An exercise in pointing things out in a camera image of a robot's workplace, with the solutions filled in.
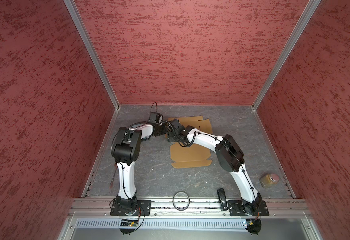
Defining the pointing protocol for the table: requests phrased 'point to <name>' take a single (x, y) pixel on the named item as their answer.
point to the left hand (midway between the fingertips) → (167, 132)
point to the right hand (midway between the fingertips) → (171, 140)
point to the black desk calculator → (147, 129)
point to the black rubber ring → (188, 203)
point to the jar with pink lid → (269, 180)
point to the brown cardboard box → (196, 156)
